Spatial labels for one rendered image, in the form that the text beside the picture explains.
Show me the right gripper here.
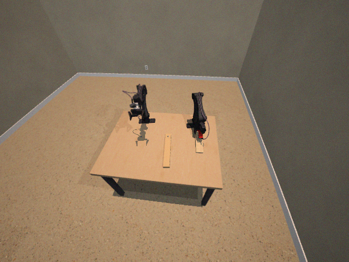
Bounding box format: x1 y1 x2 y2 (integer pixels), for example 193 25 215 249
128 103 146 120

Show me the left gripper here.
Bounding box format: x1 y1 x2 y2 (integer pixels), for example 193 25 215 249
194 126 205 138

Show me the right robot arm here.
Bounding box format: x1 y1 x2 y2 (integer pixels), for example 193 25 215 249
130 85 155 124

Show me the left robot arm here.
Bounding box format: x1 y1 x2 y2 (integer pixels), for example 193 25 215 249
186 93 207 133

